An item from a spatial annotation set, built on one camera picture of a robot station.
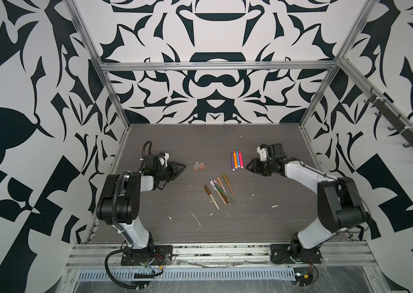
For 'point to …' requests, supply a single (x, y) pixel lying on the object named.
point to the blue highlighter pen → (237, 158)
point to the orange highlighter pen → (235, 160)
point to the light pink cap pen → (214, 187)
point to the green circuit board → (303, 276)
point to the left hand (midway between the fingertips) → (185, 164)
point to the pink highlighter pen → (241, 160)
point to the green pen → (222, 191)
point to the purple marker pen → (233, 168)
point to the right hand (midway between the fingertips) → (250, 166)
